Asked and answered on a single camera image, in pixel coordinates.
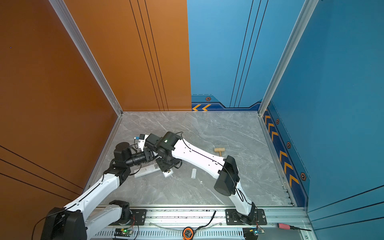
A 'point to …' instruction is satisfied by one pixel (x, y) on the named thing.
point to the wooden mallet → (220, 150)
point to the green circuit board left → (123, 232)
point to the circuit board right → (251, 233)
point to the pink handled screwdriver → (285, 226)
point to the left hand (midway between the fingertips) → (163, 151)
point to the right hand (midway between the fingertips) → (166, 167)
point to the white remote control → (167, 174)
